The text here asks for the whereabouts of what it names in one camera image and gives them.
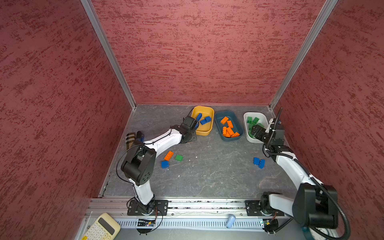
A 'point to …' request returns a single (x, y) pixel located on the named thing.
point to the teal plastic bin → (218, 116)
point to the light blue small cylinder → (231, 220)
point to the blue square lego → (208, 119)
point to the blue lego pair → (260, 162)
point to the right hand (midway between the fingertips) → (256, 131)
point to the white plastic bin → (263, 120)
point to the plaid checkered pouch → (130, 140)
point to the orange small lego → (236, 134)
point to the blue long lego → (199, 116)
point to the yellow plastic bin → (204, 129)
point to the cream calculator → (104, 227)
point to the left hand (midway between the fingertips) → (191, 139)
